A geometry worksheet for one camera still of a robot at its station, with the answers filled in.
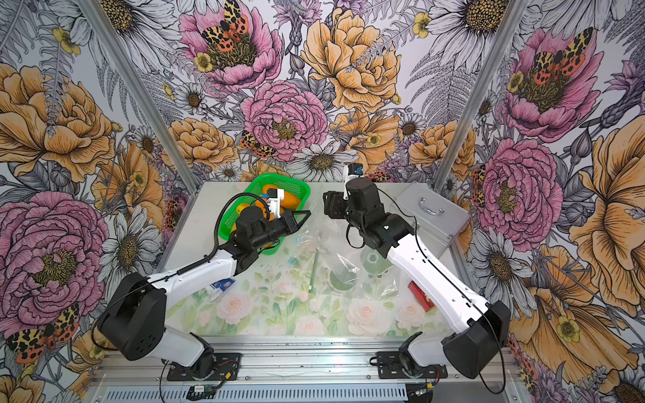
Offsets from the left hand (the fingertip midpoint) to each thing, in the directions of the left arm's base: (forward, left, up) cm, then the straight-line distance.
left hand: (311, 218), depth 79 cm
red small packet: (-19, -37, -20) cm, 47 cm away
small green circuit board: (-41, +32, -26) cm, 58 cm away
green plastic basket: (+2, +17, +8) cm, 19 cm away
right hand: (0, -6, +7) cm, 10 cm away
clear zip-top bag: (-3, -4, -21) cm, 22 cm away
